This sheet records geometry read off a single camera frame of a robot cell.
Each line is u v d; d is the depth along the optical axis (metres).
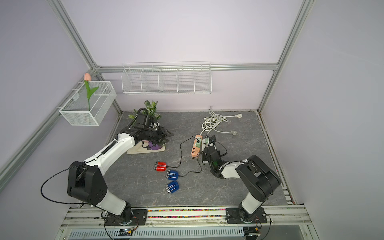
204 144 0.96
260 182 0.46
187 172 0.87
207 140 0.93
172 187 0.81
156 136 0.76
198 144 0.95
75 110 0.75
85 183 0.43
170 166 0.91
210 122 1.10
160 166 0.89
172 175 0.85
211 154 0.71
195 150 0.95
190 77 1.05
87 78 0.83
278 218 0.74
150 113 0.83
